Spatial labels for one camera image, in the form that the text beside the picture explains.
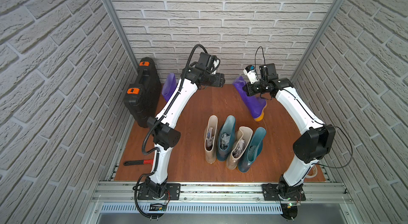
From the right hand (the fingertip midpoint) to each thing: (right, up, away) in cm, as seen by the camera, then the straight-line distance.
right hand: (246, 87), depth 85 cm
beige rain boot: (-5, -22, -20) cm, 30 cm away
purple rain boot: (+6, -10, +3) cm, 11 cm away
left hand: (-13, +4, -5) cm, 15 cm away
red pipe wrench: (-58, -40, -3) cm, 70 cm away
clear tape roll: (+33, -44, -6) cm, 56 cm away
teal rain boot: (-13, -25, -11) cm, 30 cm away
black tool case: (-53, -6, -9) cm, 54 cm away
